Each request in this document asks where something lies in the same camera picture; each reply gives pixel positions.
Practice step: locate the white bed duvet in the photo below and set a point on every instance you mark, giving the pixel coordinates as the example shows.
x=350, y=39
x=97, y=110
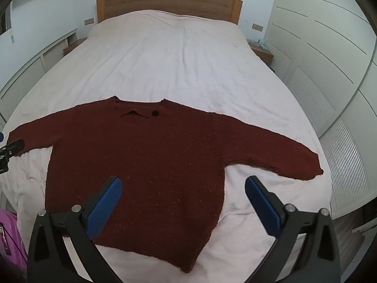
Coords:
x=182, y=59

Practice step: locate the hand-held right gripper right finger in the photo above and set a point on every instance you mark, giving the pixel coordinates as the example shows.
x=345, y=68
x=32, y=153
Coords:
x=262, y=209

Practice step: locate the white wardrobe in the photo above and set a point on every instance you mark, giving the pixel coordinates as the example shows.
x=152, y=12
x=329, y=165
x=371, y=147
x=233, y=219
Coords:
x=324, y=35

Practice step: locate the window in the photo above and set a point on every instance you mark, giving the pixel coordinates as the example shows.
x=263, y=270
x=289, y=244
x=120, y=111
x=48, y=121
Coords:
x=7, y=17

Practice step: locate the wooden headboard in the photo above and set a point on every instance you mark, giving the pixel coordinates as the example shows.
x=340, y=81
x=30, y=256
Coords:
x=165, y=4

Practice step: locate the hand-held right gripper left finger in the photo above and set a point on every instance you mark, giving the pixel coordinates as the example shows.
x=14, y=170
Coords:
x=106, y=203

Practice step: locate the dark red knit sweater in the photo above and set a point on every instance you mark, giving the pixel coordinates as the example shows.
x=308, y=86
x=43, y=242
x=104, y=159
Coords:
x=165, y=159

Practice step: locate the pink bag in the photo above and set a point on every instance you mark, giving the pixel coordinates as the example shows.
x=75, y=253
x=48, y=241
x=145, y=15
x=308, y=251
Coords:
x=8, y=233

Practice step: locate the wall socket plate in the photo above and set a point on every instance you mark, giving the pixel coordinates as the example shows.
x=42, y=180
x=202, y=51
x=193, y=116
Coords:
x=89, y=21
x=257, y=27

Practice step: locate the wooden nightstand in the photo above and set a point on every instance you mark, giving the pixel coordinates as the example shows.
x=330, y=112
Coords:
x=262, y=53
x=73, y=45

